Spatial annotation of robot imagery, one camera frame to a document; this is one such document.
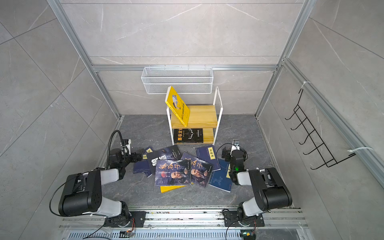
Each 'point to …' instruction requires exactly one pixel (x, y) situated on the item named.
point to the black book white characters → (168, 153)
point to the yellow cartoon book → (164, 189)
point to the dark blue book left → (143, 166)
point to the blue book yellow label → (221, 178)
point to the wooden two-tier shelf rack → (206, 117)
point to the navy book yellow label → (208, 154)
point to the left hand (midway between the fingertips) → (135, 146)
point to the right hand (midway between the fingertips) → (233, 146)
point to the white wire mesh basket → (183, 80)
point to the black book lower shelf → (188, 135)
